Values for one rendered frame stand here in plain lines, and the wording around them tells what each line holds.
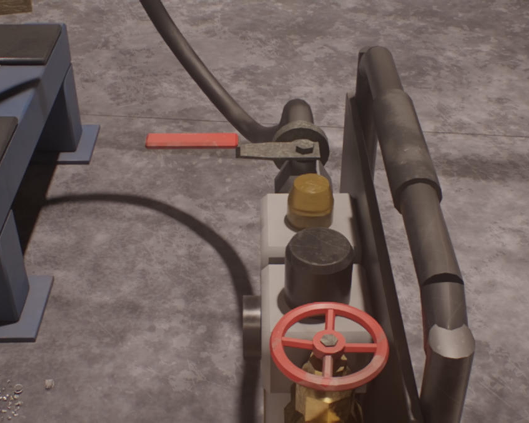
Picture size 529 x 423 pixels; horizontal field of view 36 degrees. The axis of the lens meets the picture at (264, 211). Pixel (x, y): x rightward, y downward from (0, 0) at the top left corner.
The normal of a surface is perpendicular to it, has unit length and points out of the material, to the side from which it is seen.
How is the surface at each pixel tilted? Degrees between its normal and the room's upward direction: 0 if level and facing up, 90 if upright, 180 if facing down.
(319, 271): 64
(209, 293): 0
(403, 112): 0
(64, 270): 0
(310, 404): 90
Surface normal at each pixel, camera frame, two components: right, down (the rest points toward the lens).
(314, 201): 0.14, 0.32
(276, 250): 0.00, -0.15
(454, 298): 0.26, -0.37
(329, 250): 0.00, -0.81
